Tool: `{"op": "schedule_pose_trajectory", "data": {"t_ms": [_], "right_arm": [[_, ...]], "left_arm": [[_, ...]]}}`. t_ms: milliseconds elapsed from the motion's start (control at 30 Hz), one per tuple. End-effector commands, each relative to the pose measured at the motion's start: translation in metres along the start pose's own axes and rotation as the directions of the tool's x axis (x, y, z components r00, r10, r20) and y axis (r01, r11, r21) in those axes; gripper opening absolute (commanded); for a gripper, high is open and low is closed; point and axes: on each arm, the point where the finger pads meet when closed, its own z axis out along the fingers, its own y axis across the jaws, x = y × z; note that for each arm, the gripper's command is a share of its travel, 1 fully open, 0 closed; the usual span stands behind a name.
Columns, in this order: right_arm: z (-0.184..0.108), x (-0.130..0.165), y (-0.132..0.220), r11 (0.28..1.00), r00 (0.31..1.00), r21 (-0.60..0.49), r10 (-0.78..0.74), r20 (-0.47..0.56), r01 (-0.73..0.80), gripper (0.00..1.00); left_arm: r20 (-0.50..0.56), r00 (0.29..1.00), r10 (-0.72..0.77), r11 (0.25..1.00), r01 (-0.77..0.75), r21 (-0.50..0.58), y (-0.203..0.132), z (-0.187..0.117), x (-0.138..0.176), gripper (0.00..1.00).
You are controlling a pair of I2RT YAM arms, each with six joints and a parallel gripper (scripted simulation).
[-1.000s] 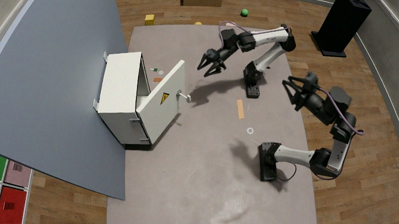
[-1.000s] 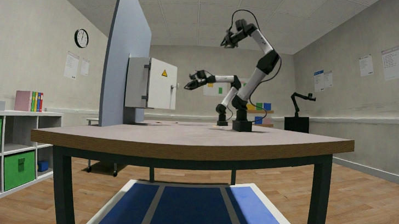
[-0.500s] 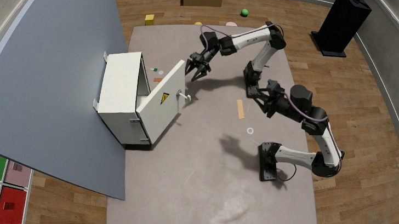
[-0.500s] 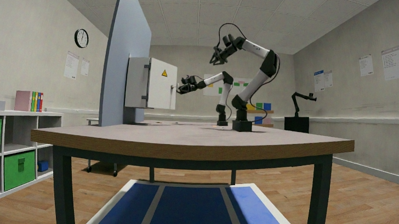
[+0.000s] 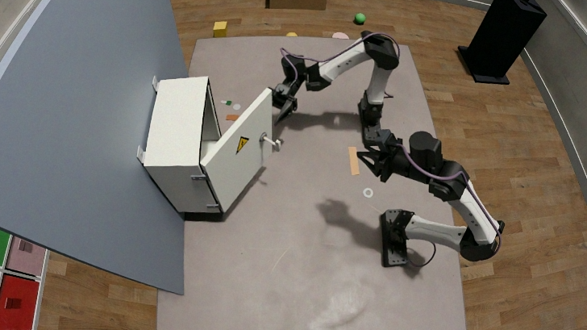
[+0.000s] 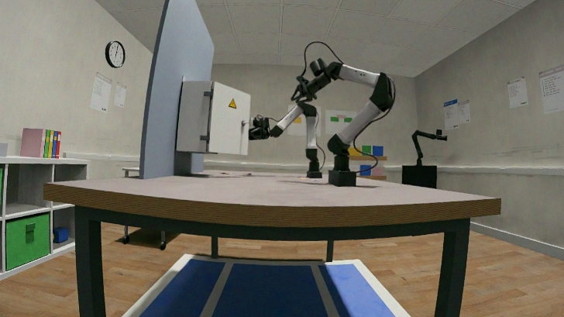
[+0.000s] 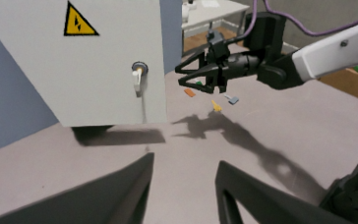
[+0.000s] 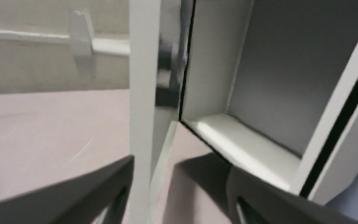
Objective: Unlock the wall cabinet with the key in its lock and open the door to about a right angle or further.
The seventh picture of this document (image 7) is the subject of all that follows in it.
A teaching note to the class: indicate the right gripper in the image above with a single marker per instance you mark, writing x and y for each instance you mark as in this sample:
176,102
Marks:
217,71

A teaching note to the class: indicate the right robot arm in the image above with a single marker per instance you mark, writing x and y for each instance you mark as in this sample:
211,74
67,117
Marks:
280,72

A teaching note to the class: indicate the grey wall panel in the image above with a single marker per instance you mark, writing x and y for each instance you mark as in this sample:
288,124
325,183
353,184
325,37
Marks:
23,111

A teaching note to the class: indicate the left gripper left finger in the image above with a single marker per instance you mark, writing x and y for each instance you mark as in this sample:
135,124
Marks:
109,199

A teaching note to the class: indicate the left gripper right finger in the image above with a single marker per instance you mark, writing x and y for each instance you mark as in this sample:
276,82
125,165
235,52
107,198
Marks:
265,203

